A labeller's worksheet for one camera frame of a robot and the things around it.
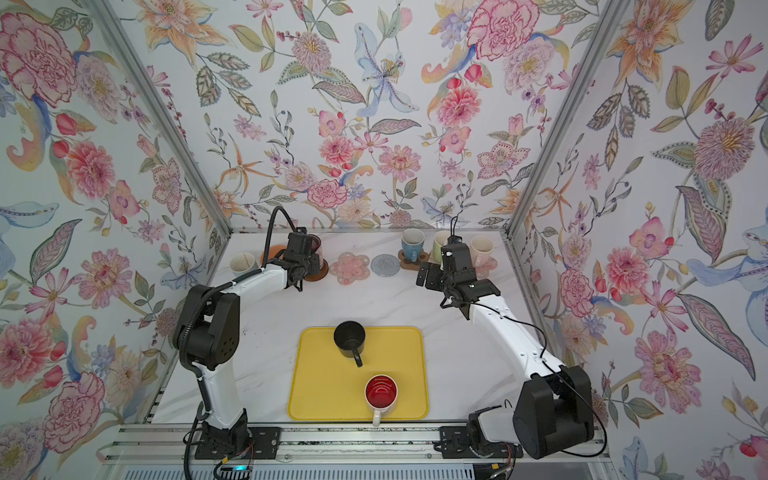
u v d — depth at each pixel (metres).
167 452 0.76
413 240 1.05
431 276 0.76
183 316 0.53
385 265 1.10
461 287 0.61
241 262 1.01
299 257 0.78
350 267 1.10
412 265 1.10
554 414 0.41
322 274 1.07
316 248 0.85
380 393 0.80
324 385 0.84
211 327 0.52
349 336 0.86
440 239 1.05
